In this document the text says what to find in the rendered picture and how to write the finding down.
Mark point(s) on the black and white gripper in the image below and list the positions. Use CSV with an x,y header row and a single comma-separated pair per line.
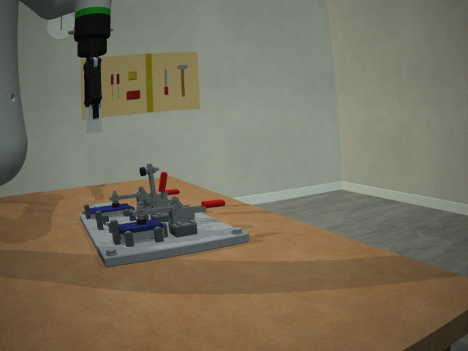
x,y
89,48

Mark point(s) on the grey toggle clamp with red handle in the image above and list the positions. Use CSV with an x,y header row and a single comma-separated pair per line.
x,y
181,219
144,199

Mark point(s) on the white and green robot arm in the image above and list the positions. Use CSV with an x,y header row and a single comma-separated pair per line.
x,y
92,20

